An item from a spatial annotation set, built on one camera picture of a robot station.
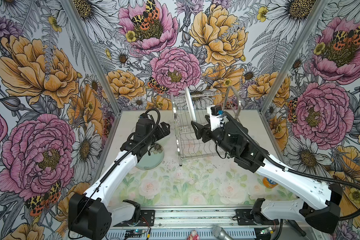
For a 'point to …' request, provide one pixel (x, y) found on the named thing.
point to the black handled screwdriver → (294, 225)
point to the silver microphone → (221, 234)
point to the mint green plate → (148, 162)
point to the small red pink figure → (194, 236)
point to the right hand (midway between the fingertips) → (198, 124)
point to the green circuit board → (134, 233)
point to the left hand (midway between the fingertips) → (163, 133)
